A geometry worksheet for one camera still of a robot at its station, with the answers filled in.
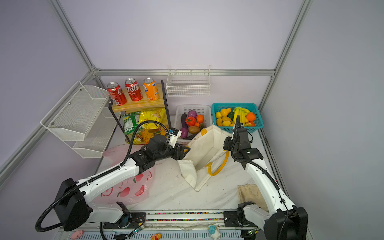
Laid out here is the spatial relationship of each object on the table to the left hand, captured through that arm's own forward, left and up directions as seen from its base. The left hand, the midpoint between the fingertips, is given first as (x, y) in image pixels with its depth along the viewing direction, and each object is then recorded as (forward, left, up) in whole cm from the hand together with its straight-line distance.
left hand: (185, 147), depth 77 cm
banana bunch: (+39, -40, -11) cm, 57 cm away
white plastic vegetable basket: (+43, -13, -13) cm, 47 cm away
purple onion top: (+40, -3, -14) cm, 42 cm away
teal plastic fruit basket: (+48, -51, -13) cm, 71 cm away
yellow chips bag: (+21, +17, +3) cm, 28 cm away
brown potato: (+25, -4, -15) cm, 29 cm away
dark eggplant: (+38, +4, -16) cm, 41 cm away
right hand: (+6, -23, 0) cm, 24 cm away
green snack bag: (+20, +35, -1) cm, 40 cm away
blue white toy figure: (-35, -15, -17) cm, 42 cm away
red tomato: (+31, -2, -13) cm, 34 cm away
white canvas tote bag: (+6, -13, -20) cm, 24 cm away
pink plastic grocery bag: (-18, +25, -15) cm, 34 cm away
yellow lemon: (+41, -24, -15) cm, 50 cm away
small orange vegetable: (+36, -9, -15) cm, 40 cm away
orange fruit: (+34, -46, -10) cm, 58 cm away
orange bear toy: (-37, +12, -19) cm, 43 cm away
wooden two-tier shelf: (+22, +14, +12) cm, 29 cm away
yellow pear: (+42, -28, -13) cm, 52 cm away
